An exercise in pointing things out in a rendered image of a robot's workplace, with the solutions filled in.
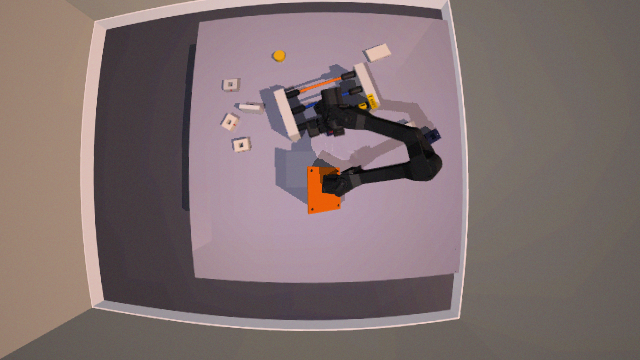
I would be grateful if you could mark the orange round disc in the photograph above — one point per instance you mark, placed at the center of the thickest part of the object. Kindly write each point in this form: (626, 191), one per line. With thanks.
(279, 56)

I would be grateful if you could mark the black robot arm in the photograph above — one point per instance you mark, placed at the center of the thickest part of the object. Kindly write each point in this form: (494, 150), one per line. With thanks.
(424, 163)

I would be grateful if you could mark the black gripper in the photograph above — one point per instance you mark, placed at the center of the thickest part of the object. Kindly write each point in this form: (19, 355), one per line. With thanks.
(314, 129)

